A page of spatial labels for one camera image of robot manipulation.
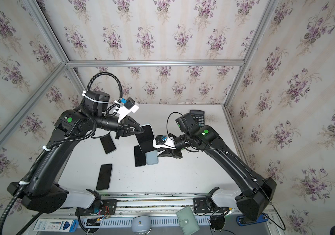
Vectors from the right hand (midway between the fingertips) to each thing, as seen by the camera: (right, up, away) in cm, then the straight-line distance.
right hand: (157, 150), depth 64 cm
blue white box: (-49, -36, +3) cm, 61 cm away
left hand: (-5, +11, -8) cm, 14 cm away
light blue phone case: (-6, -11, +27) cm, 29 cm away
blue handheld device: (+39, -32, +1) cm, 51 cm away
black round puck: (+29, -37, +7) cm, 47 cm away
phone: (-13, -10, +26) cm, 31 cm away
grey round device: (-7, -32, -3) cm, 32 cm away
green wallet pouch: (+14, -35, +4) cm, 38 cm away
